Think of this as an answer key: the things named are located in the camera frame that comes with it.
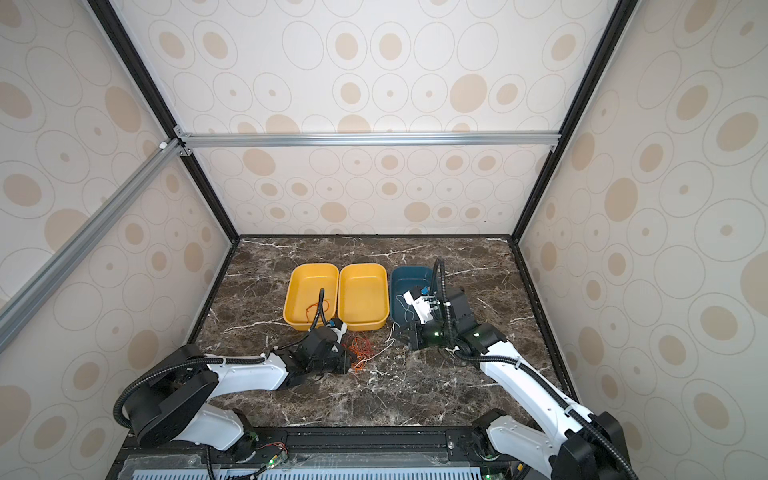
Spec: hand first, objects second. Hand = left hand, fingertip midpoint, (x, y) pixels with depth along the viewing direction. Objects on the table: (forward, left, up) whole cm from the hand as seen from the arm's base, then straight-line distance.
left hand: (363, 355), depth 86 cm
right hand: (0, -10, +14) cm, 17 cm away
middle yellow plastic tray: (+20, +2, -4) cm, 20 cm away
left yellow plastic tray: (+23, +23, -3) cm, 32 cm away
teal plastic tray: (+27, -12, 0) cm, 30 cm away
